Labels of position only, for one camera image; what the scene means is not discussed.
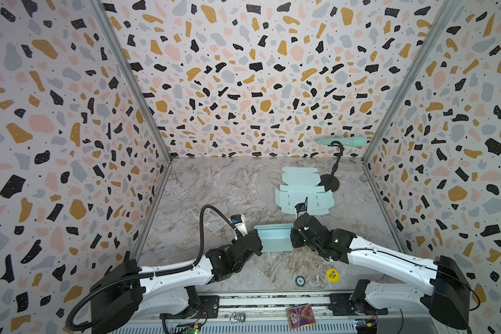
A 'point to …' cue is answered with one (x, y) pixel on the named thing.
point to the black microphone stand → (330, 181)
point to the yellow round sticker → (332, 275)
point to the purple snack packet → (300, 316)
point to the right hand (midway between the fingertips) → (289, 229)
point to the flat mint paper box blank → (303, 182)
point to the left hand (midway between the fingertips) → (265, 230)
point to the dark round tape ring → (300, 280)
